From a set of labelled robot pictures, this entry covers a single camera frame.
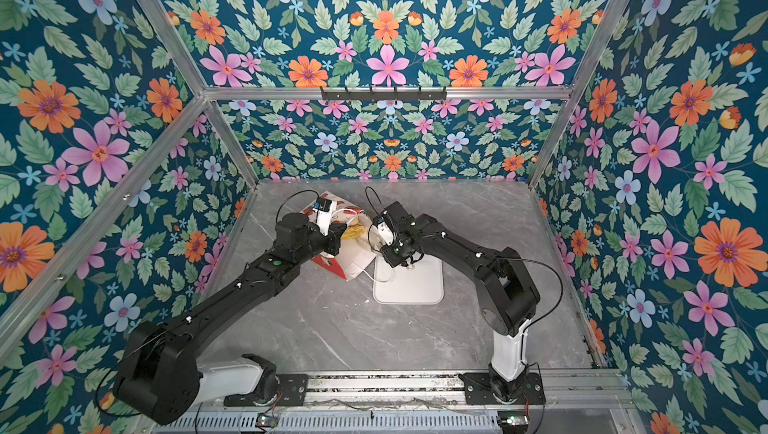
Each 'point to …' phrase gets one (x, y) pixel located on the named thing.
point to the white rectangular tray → (420, 282)
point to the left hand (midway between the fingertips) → (349, 218)
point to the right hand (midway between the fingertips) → (391, 252)
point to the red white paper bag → (358, 245)
